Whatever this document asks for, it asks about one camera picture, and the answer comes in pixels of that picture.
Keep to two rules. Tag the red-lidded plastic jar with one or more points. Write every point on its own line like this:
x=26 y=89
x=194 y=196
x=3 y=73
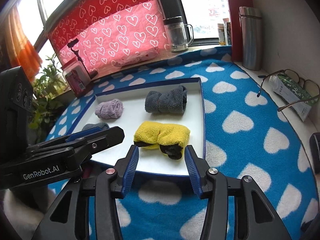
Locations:
x=77 y=82

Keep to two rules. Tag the pink wipes packet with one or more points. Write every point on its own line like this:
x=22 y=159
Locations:
x=137 y=58

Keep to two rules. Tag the eyeglasses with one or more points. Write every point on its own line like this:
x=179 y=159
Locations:
x=310 y=88

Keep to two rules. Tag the blue heart-print blanket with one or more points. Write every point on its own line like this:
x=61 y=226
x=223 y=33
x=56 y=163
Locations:
x=237 y=155

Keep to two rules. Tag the grey fluffy sock roll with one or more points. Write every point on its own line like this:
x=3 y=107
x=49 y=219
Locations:
x=162 y=101
x=97 y=125

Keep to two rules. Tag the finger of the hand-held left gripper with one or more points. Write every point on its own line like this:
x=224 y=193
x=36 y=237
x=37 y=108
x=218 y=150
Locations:
x=85 y=133
x=107 y=137

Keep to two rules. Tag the lilac fluffy sock roll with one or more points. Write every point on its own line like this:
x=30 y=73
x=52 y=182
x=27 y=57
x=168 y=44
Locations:
x=110 y=108

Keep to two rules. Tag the stainless steel thermos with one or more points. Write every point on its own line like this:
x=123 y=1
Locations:
x=250 y=42

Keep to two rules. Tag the leafy green houseplant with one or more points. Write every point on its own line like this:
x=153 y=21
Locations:
x=42 y=110

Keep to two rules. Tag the black glasses case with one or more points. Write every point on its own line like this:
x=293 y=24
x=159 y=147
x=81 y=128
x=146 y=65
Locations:
x=315 y=152

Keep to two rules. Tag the glass mug with black lid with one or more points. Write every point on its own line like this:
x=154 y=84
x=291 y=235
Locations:
x=176 y=36

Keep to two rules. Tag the person's left forearm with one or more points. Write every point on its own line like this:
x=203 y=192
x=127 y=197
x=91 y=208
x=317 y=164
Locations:
x=22 y=215

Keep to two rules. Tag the orange curtain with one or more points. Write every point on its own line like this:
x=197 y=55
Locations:
x=25 y=52

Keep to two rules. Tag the small white bottle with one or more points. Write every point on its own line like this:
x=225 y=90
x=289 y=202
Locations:
x=220 y=35

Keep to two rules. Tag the yellow fluffy sock roll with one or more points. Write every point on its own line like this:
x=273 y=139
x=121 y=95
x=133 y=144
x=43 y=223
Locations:
x=162 y=132

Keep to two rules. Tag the blue cardboard box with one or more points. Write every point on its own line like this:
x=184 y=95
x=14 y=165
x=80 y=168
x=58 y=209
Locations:
x=132 y=105

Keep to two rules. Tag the green and white carton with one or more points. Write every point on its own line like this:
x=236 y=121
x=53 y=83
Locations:
x=292 y=95

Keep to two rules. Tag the red heart-print cloth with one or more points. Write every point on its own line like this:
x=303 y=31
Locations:
x=112 y=10

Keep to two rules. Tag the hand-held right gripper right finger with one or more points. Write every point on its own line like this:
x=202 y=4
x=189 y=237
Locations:
x=192 y=170

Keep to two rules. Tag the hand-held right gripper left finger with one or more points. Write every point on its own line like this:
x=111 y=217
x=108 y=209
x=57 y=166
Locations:
x=131 y=170

